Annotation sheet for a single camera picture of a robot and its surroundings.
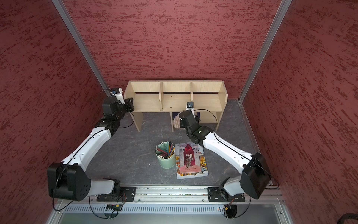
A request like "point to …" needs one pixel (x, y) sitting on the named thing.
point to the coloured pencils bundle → (165, 150)
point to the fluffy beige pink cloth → (176, 121)
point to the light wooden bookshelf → (209, 97)
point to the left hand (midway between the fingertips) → (131, 101)
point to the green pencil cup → (168, 163)
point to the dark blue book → (174, 114)
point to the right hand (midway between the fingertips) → (185, 118)
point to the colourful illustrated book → (190, 160)
